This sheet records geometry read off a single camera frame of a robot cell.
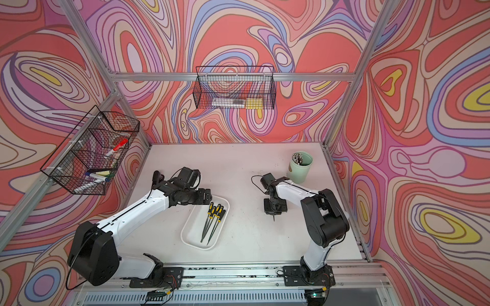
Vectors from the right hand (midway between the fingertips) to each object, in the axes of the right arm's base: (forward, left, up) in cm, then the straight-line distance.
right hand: (275, 217), depth 90 cm
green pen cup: (+20, -14, +7) cm, 26 cm away
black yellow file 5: (0, +27, +2) cm, 27 cm away
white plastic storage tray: (-2, +34, 0) cm, 34 cm away
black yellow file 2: (+1, +32, +2) cm, 32 cm away
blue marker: (+5, +69, +30) cm, 75 cm away
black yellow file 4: (+1, +29, +2) cm, 29 cm away
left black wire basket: (+12, +75, +32) cm, 82 cm away
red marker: (+20, +63, +33) cm, 74 cm away
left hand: (+5, +32, +11) cm, 34 cm away
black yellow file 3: (0, +31, +2) cm, 31 cm away
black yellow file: (-1, +1, 0) cm, 1 cm away
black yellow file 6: (-2, +27, +1) cm, 27 cm away
